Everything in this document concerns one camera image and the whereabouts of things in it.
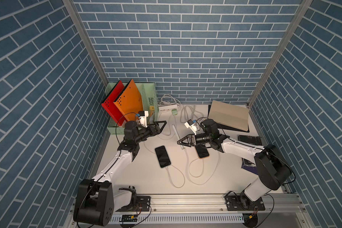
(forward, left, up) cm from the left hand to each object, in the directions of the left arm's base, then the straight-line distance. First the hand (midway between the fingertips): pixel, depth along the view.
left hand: (166, 124), depth 78 cm
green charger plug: (+30, -4, -22) cm, 37 cm away
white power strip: (+31, +1, -20) cm, 37 cm away
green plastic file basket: (+34, +15, -7) cm, 37 cm away
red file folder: (+12, +34, +3) cm, 37 cm away
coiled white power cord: (+30, -15, -24) cm, 41 cm away
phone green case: (-6, -6, -2) cm, 9 cm away
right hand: (-8, -8, -6) cm, 13 cm away
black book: (+4, -58, -22) cm, 62 cm away
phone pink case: (-5, -23, -22) cm, 32 cm away
